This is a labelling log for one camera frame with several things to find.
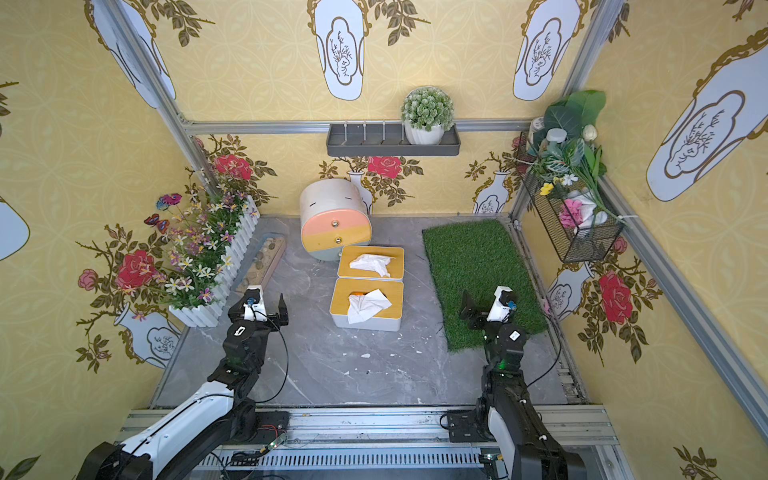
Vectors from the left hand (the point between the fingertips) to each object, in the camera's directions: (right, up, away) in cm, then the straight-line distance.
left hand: (252, 297), depth 83 cm
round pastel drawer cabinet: (+22, +24, +7) cm, 33 cm away
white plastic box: (+24, -8, +5) cm, 26 cm away
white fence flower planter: (-18, +17, +8) cm, 26 cm away
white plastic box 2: (+30, +4, +9) cm, 32 cm away
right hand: (+68, +1, 0) cm, 68 cm away
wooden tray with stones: (-7, +9, +22) cm, 24 cm away
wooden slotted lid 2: (+40, +7, +11) cm, 42 cm away
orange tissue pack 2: (+32, +9, +6) cm, 34 cm away
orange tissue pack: (+31, -3, +1) cm, 31 cm away
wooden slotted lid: (+39, +1, +7) cm, 39 cm away
